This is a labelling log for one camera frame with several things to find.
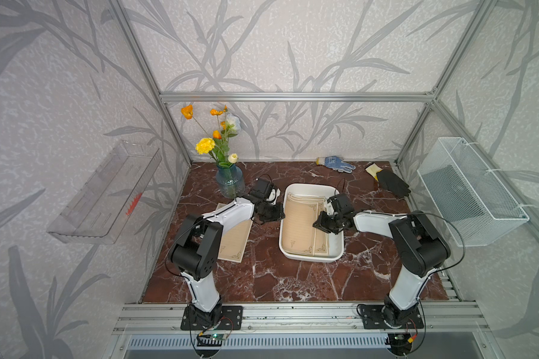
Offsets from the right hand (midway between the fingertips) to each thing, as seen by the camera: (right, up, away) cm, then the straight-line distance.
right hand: (313, 223), depth 96 cm
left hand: (-12, +4, -4) cm, 14 cm away
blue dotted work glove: (+15, +28, +23) cm, 39 cm away
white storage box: (+9, -7, -5) cm, 12 cm away
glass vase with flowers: (-38, +21, +5) cm, 43 cm away
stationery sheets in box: (-6, -5, -2) cm, 8 cm away
